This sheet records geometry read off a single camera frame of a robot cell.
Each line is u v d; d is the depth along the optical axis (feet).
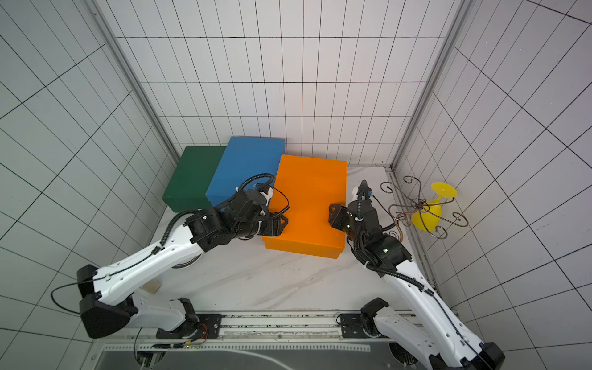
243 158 2.93
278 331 2.38
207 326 2.37
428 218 2.15
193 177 3.37
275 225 2.00
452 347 1.24
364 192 1.86
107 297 1.27
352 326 2.37
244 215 1.68
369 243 1.69
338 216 2.03
